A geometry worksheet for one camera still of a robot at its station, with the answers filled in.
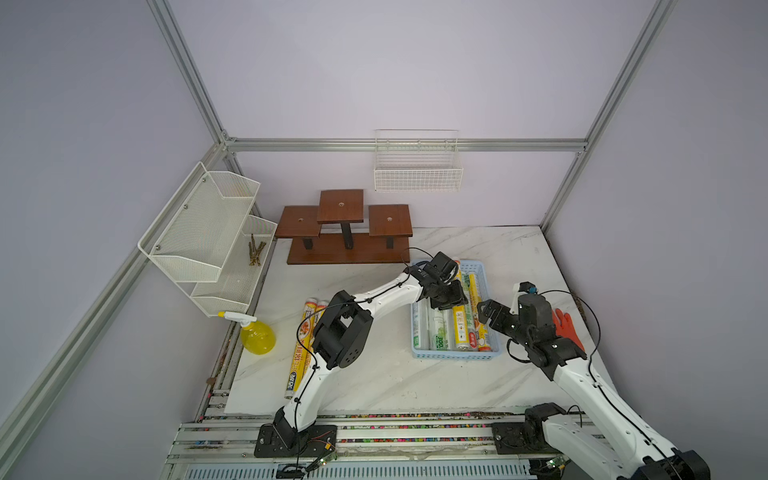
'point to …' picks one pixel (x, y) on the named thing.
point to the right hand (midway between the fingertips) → (491, 314)
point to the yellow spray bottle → (257, 337)
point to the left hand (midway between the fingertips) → (464, 304)
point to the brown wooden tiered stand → (323, 234)
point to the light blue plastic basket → (485, 292)
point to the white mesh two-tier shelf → (208, 244)
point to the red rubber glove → (564, 327)
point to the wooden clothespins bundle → (254, 252)
